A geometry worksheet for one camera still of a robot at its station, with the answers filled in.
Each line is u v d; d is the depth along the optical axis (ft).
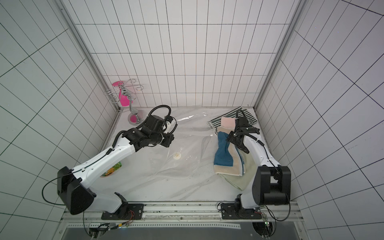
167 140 2.22
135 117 3.72
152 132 1.90
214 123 3.51
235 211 2.36
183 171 2.84
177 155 3.01
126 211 2.24
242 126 2.21
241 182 2.64
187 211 2.44
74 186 1.27
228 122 3.50
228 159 2.81
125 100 3.27
